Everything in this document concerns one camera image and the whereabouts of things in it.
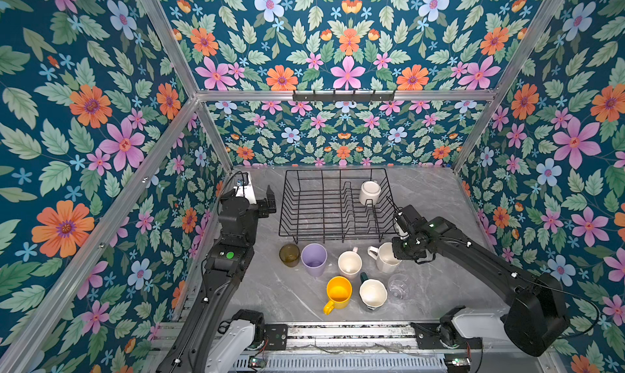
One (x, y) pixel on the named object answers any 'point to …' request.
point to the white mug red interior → (369, 190)
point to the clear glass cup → (399, 287)
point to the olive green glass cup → (290, 255)
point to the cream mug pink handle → (349, 264)
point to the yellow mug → (339, 290)
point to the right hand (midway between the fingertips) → (399, 250)
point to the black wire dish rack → (337, 202)
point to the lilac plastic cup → (314, 256)
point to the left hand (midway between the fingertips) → (254, 186)
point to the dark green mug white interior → (373, 292)
